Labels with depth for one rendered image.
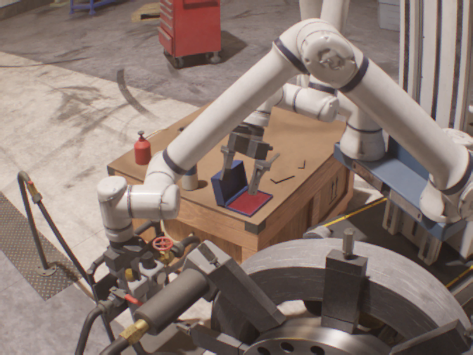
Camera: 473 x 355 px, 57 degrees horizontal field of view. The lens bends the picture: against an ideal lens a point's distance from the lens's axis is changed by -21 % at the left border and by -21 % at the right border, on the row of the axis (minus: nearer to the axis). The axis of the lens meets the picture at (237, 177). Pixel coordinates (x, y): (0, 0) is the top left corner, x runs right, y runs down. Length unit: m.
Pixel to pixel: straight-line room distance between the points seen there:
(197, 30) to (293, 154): 2.65
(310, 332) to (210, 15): 4.03
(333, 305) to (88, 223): 2.02
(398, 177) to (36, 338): 1.66
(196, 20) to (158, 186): 3.54
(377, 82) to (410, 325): 0.55
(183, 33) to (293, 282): 3.90
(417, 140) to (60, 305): 1.74
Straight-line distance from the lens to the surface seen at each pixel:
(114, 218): 1.34
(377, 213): 2.27
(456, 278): 2.00
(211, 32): 4.83
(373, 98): 1.16
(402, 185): 1.77
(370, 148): 1.87
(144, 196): 1.30
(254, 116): 1.53
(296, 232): 2.30
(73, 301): 2.35
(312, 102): 1.57
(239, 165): 2.06
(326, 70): 1.09
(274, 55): 1.27
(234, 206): 1.99
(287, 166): 2.25
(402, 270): 0.96
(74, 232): 2.77
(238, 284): 1.08
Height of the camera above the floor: 1.59
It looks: 31 degrees down
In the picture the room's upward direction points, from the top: 1 degrees counter-clockwise
